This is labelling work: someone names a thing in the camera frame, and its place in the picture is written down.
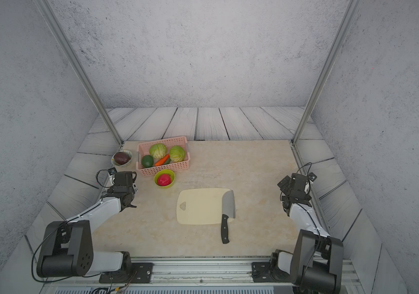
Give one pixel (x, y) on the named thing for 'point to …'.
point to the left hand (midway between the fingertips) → (122, 186)
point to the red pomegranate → (163, 179)
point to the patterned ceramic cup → (121, 165)
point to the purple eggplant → (122, 158)
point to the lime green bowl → (162, 171)
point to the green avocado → (147, 161)
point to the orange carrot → (162, 161)
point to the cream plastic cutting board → (200, 206)
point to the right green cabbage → (177, 154)
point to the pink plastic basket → (143, 149)
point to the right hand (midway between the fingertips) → (295, 183)
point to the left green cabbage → (157, 150)
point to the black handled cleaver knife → (228, 208)
